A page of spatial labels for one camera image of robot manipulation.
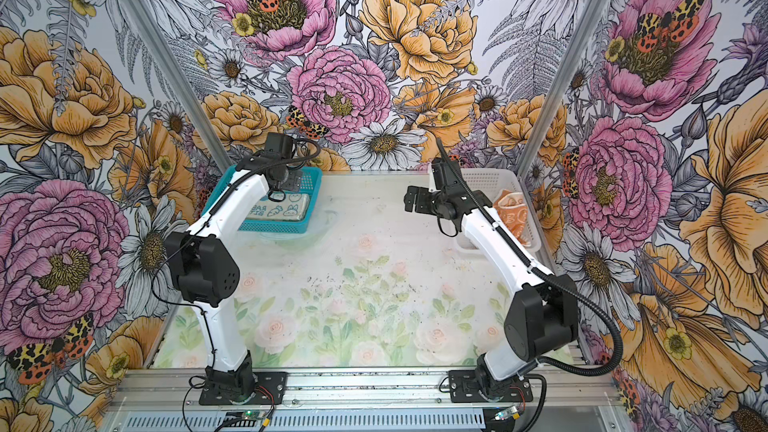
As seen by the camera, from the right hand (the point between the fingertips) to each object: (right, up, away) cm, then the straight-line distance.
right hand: (420, 208), depth 85 cm
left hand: (-43, +7, +6) cm, 44 cm away
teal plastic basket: (-36, +7, +21) cm, 42 cm away
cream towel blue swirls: (-45, 0, +23) cm, 51 cm away
